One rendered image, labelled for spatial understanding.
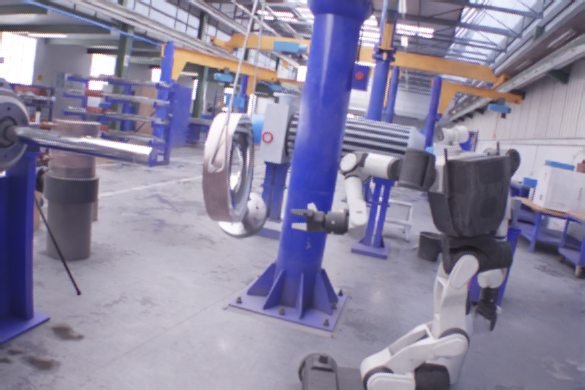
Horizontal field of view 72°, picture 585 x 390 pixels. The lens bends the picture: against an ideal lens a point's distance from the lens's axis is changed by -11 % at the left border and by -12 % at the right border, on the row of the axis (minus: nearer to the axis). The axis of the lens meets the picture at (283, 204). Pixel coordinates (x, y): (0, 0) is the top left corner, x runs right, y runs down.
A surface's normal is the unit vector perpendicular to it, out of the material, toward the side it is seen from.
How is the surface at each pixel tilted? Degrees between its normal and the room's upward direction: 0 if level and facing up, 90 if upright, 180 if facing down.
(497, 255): 90
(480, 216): 99
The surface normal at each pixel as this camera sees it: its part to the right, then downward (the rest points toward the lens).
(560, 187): -0.27, 0.13
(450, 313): -0.05, 0.18
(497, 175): 0.31, 0.12
